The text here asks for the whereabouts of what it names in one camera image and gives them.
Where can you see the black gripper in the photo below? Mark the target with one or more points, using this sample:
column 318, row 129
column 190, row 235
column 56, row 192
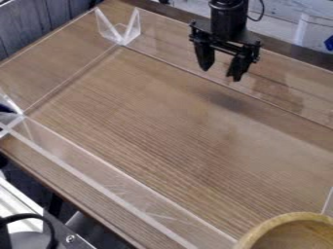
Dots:
column 223, row 33

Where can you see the brown wooden bowl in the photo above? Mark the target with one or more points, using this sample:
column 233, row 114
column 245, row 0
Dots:
column 298, row 230

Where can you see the white container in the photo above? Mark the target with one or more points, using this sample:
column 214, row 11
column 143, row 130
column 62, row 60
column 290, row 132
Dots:
column 313, row 30

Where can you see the blue object at right edge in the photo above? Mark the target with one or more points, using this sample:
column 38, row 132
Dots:
column 328, row 43

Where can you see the clear acrylic corner bracket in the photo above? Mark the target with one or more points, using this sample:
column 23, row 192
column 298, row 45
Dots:
column 119, row 33

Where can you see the clear acrylic front wall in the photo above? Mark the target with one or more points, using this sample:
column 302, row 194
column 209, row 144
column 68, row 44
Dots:
column 146, row 218

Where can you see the grey metal bracket with screw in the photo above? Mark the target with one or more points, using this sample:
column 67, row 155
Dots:
column 70, row 239

